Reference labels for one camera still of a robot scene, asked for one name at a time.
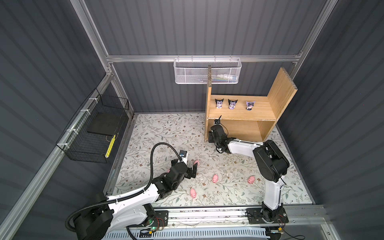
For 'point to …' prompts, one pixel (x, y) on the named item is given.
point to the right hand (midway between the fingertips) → (214, 133)
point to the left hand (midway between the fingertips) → (190, 162)
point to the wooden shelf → (248, 117)
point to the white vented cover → (232, 233)
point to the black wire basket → (87, 137)
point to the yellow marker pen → (109, 149)
